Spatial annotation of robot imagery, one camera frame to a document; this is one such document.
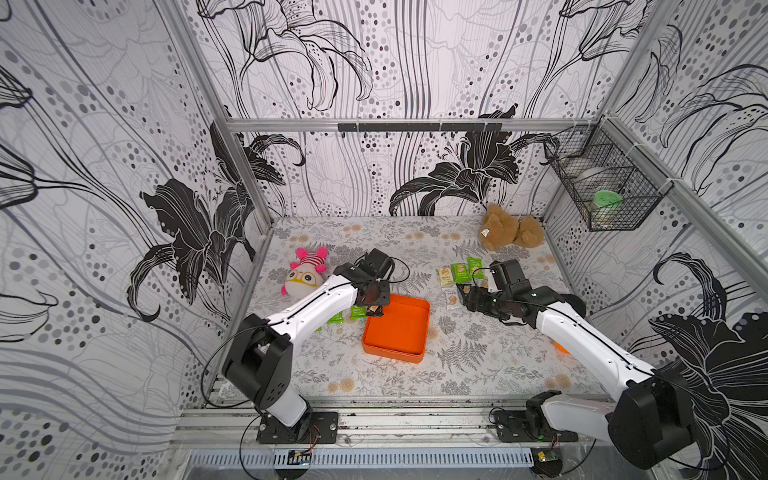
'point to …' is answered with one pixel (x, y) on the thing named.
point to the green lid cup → (604, 203)
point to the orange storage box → (401, 333)
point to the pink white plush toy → (306, 273)
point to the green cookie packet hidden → (336, 318)
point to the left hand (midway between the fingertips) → (380, 301)
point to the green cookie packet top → (461, 273)
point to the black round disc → (576, 303)
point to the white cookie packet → (451, 297)
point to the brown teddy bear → (498, 230)
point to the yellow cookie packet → (445, 275)
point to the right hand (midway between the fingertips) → (475, 299)
